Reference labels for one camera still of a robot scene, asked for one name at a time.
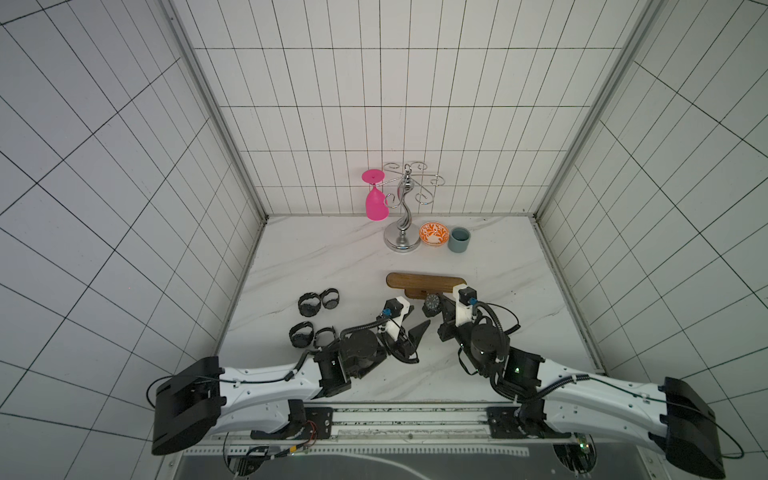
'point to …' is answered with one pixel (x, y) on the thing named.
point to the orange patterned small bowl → (434, 233)
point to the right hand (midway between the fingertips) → (439, 292)
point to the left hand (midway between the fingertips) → (416, 319)
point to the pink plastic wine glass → (376, 203)
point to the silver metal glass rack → (404, 236)
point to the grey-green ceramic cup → (459, 239)
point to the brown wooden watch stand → (419, 285)
